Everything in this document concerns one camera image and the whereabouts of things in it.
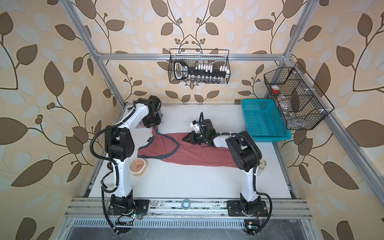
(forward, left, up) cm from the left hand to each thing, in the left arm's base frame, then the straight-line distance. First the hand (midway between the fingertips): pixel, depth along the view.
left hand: (156, 123), depth 96 cm
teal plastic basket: (+11, -77, -9) cm, 78 cm away
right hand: (-11, -19, -3) cm, 22 cm away
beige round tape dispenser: (-26, +7, -7) cm, 28 cm away
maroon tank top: (-10, -10, -12) cm, 19 cm away
